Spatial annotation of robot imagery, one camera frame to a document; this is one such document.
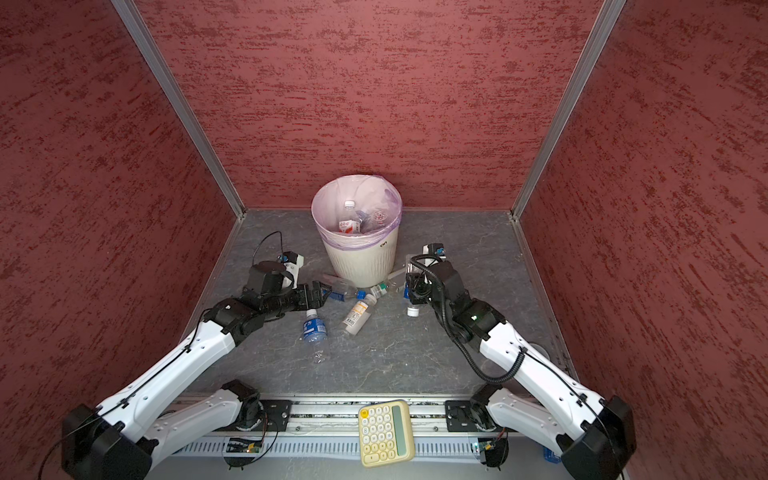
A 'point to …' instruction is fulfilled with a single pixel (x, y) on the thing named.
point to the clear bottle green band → (378, 290)
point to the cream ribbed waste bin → (363, 267)
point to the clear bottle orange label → (359, 314)
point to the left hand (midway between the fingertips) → (318, 296)
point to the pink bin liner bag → (371, 193)
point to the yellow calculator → (385, 433)
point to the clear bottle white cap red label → (350, 222)
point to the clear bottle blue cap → (346, 292)
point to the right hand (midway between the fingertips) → (412, 282)
